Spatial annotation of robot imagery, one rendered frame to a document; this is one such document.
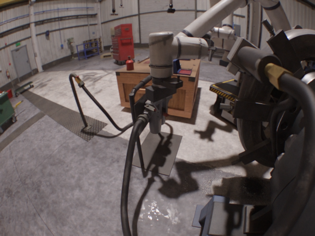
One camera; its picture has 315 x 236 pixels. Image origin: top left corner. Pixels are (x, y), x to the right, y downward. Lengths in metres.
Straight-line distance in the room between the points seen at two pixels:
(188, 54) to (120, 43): 3.56
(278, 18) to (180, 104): 1.09
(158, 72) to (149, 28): 9.65
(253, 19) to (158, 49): 1.29
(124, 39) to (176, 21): 5.81
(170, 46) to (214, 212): 0.64
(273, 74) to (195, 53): 0.32
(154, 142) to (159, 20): 9.19
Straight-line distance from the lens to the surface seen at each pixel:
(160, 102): 0.54
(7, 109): 2.78
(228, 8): 0.78
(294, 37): 0.59
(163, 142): 1.11
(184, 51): 0.49
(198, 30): 0.66
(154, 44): 0.47
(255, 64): 0.32
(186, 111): 1.30
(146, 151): 1.05
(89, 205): 0.94
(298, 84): 0.22
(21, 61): 10.25
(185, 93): 1.24
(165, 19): 9.64
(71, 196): 1.03
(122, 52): 4.01
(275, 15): 0.89
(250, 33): 1.54
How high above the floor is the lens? 0.80
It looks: 35 degrees down
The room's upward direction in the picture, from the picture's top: 2 degrees counter-clockwise
